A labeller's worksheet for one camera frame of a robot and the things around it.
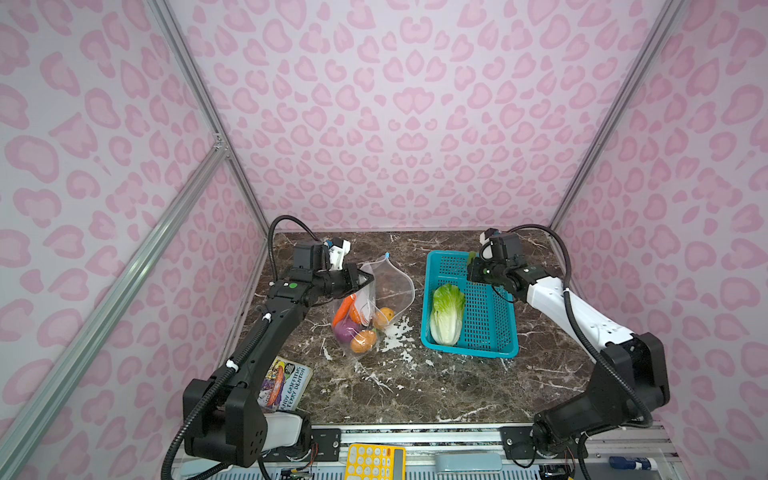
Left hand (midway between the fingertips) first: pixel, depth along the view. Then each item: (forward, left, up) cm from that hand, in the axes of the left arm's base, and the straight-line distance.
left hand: (375, 273), depth 77 cm
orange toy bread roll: (-2, -1, -18) cm, 19 cm away
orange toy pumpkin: (-3, +7, -14) cm, 16 cm away
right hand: (+7, -27, -6) cm, 28 cm away
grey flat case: (-39, -21, -20) cm, 48 cm away
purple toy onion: (-7, +10, -19) cm, 23 cm away
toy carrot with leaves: (0, +11, -18) cm, 21 cm away
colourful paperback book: (-21, +26, -22) cm, 39 cm away
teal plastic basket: (-3, -34, -25) cm, 43 cm away
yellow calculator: (-38, 0, -22) cm, 44 cm away
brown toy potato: (-10, +4, -20) cm, 22 cm away
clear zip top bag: (-5, +5, -14) cm, 16 cm away
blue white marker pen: (-39, -61, -22) cm, 76 cm away
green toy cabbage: (-4, -20, -15) cm, 25 cm away
